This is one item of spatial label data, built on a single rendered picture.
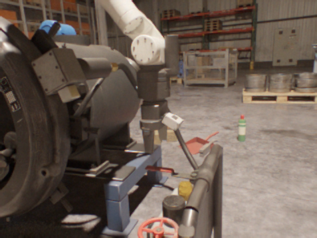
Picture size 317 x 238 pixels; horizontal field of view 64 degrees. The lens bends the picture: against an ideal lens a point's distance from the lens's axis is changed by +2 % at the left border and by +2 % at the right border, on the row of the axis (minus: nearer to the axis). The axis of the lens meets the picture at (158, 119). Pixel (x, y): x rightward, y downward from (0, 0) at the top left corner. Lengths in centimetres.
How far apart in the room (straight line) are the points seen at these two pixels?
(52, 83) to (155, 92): 31
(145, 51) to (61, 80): 27
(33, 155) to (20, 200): 19
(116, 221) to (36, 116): 67
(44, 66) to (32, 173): 34
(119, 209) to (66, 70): 71
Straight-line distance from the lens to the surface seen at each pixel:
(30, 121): 83
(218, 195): 75
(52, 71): 77
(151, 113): 63
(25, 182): 93
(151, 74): 62
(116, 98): 130
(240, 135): 246
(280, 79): 464
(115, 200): 121
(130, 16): 66
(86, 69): 85
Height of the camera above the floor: 79
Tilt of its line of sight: 13 degrees down
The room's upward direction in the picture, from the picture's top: 3 degrees counter-clockwise
